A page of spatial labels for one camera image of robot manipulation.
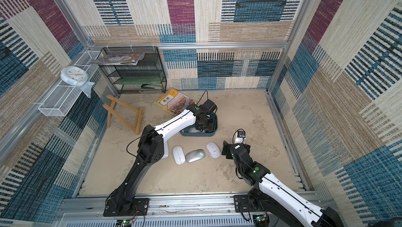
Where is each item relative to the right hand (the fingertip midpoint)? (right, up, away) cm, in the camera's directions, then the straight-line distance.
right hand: (231, 141), depth 83 cm
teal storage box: (-22, +2, +17) cm, 28 cm away
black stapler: (-54, +31, +26) cm, 67 cm away
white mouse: (-9, -7, +6) cm, 13 cm away
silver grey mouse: (-20, -10, +9) cm, 24 cm away
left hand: (-11, +6, +12) cm, 17 cm away
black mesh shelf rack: (-54, +39, +30) cm, 73 cm away
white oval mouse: (-28, -8, +4) cm, 30 cm away
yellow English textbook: (-35, +21, +31) cm, 52 cm away
